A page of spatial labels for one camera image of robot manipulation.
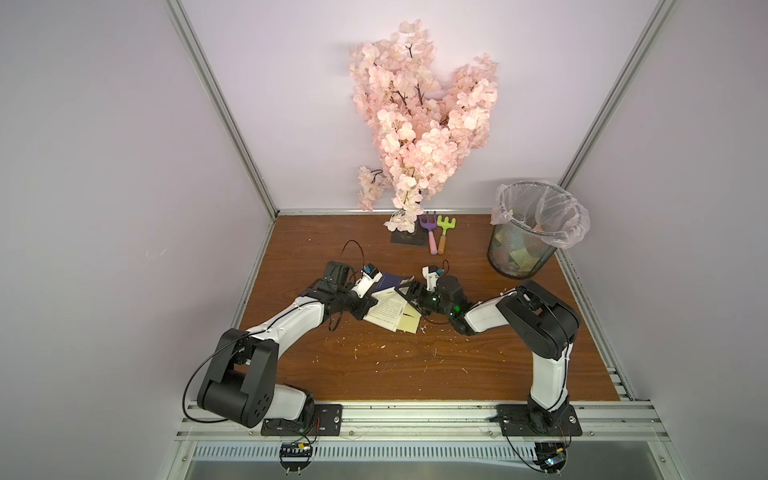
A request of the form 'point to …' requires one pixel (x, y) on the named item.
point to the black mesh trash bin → (518, 254)
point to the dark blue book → (388, 281)
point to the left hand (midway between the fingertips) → (375, 298)
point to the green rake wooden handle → (445, 225)
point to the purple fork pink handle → (430, 226)
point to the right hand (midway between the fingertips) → (403, 284)
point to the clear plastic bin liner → (545, 209)
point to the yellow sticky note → (409, 319)
